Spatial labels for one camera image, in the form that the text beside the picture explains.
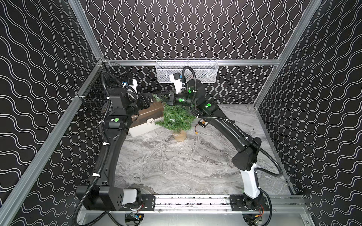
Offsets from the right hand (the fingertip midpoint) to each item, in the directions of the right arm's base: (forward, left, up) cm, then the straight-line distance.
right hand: (158, 94), depth 68 cm
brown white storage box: (+6, +13, -27) cm, 31 cm away
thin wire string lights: (-4, -6, -14) cm, 16 cm away
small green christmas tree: (-2, -8, -16) cm, 18 cm away
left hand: (+2, +4, 0) cm, 5 cm away
